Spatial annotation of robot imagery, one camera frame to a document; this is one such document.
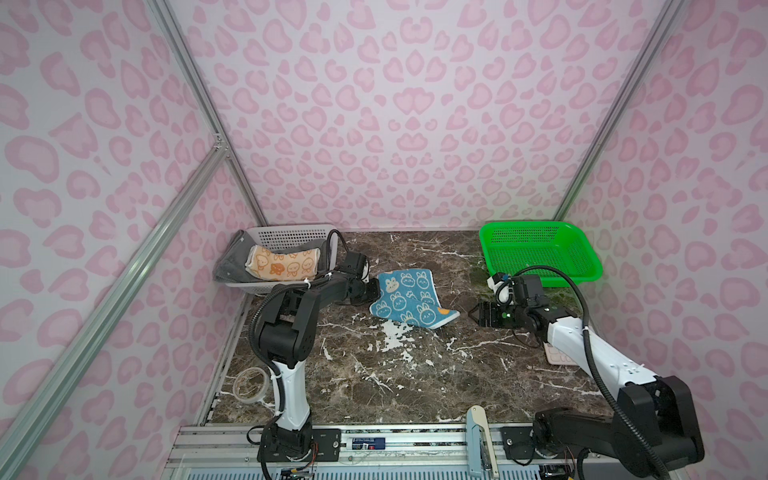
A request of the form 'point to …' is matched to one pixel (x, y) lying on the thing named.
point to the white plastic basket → (285, 235)
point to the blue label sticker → (368, 444)
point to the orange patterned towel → (269, 265)
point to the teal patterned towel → (410, 295)
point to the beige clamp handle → (476, 422)
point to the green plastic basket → (511, 247)
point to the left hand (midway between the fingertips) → (383, 290)
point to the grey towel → (230, 265)
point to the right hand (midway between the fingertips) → (480, 311)
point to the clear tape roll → (251, 385)
